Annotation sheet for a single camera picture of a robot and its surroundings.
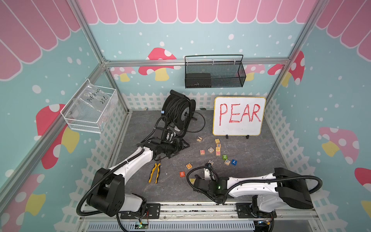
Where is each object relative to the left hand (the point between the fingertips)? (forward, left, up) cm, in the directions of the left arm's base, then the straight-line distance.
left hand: (184, 151), depth 82 cm
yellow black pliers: (-7, +19, -12) cm, 24 cm away
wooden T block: (+17, -9, -12) cm, 23 cm away
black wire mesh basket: (+47, -20, +23) cm, 56 cm away
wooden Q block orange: (-4, -2, -12) cm, 13 cm away
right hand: (-15, -10, -11) cm, 21 cm away
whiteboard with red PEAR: (+26, -34, +2) cm, 43 cm away
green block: (+2, -26, -11) cm, 28 cm away
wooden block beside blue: (-1, -27, -11) cm, 29 cm away
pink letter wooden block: (+5, -11, -11) cm, 17 cm away
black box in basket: (+37, -7, +22) cm, 44 cm away
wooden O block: (+8, -17, -12) cm, 23 cm away
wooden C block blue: (-1, -16, -12) cm, 20 cm away
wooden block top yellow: (+15, -22, -11) cm, 29 cm away
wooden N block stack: (+7, -22, -13) cm, 26 cm away
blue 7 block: (-1, -31, -11) cm, 33 cm away
